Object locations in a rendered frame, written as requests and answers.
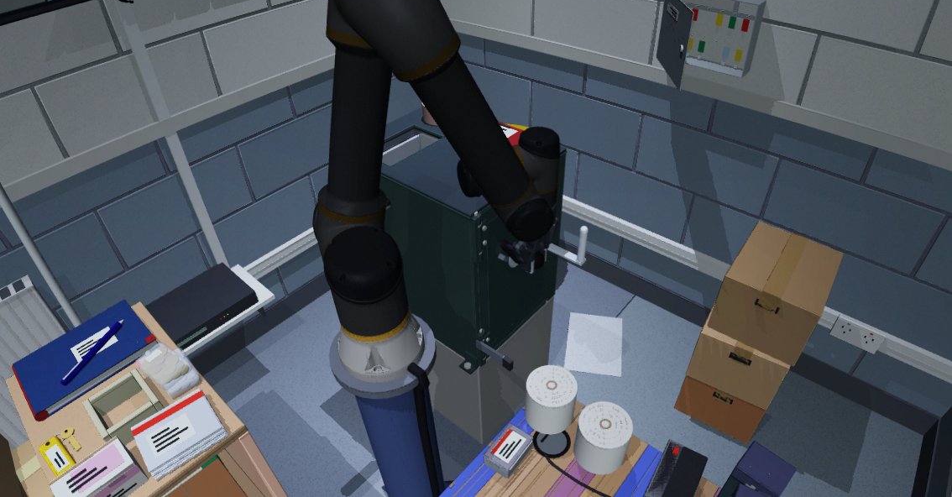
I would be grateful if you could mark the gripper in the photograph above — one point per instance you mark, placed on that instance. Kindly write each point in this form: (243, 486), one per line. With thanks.
(520, 247)

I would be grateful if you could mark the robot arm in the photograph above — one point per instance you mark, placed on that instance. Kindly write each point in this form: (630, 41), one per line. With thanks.
(364, 184)

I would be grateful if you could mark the dark green safe door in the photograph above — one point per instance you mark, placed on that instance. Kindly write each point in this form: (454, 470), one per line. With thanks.
(513, 303)

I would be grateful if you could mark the white crank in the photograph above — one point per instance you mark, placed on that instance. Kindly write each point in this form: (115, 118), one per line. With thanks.
(582, 248)

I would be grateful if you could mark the grey door bolt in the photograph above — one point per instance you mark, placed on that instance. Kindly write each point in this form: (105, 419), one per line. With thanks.
(494, 354)

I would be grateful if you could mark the dark green floor safe body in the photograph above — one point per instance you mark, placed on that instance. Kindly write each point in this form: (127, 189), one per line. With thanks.
(428, 259)

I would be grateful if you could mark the grey safe plinth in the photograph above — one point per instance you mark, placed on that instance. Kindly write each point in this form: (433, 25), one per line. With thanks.
(506, 393)

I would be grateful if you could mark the red and white safe label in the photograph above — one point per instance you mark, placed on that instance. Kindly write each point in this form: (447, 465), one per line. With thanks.
(512, 133)

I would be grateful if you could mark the brown canister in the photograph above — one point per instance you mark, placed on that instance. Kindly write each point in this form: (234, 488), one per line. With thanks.
(431, 115)

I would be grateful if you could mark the pale green open tray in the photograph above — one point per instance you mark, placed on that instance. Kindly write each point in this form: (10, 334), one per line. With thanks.
(93, 408)

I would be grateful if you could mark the white paper sheet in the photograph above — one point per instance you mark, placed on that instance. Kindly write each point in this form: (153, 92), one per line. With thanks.
(593, 344)

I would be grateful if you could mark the white paper roll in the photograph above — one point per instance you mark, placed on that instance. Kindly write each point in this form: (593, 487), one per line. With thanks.
(552, 400)
(602, 441)

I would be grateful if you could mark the small grey red-labelled box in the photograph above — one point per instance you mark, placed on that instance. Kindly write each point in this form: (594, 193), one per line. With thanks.
(507, 452)

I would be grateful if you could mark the medium tan cardboard box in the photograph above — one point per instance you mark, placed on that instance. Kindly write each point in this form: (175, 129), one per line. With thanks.
(732, 370)

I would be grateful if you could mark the orange brown cardboard box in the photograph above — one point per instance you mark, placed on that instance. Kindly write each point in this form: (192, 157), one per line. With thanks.
(718, 411)

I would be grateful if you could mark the large tan cardboard box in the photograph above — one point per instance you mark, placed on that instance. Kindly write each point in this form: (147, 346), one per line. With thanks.
(781, 289)

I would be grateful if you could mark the black device with red label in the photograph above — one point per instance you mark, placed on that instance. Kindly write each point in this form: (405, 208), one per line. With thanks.
(673, 474)

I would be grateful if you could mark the grey key cabinet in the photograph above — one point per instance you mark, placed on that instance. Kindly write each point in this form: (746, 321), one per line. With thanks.
(718, 36)

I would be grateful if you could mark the dark purple box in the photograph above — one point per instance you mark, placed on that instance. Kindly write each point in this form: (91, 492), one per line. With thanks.
(758, 474)

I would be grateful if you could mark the wooden desk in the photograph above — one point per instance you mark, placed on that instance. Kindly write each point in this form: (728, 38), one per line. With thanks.
(230, 467)

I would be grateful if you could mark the clear plastic bag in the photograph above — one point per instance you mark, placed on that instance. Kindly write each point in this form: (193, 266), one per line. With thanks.
(169, 369)

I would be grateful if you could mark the white paper stack red label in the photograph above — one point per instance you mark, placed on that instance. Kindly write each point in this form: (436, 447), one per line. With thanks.
(182, 437)

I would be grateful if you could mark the dark cabinet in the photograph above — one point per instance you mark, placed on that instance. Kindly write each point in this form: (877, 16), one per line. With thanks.
(936, 460)

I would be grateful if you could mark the blue pen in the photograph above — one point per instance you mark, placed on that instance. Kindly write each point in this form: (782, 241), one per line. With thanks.
(89, 354)

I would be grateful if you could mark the pink labelled box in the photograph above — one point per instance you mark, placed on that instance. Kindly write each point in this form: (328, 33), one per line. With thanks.
(97, 474)

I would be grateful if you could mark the brass key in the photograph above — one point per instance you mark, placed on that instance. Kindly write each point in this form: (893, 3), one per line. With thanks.
(69, 437)

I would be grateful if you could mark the blue ledger book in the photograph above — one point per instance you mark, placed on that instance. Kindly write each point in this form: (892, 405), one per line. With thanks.
(44, 378)

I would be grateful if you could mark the yellow key tag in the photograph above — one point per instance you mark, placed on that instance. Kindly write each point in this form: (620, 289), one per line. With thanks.
(56, 456)

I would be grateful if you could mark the yellow sticky note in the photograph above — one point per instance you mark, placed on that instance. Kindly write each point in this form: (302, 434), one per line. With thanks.
(28, 469)

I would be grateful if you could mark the white wall trunking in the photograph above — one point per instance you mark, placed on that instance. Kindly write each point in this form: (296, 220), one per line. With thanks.
(639, 233)

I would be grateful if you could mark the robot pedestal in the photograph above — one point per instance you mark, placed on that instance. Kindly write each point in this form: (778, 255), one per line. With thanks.
(394, 437)

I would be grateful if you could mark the white wall socket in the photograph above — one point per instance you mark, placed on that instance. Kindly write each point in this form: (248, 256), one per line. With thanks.
(857, 333)

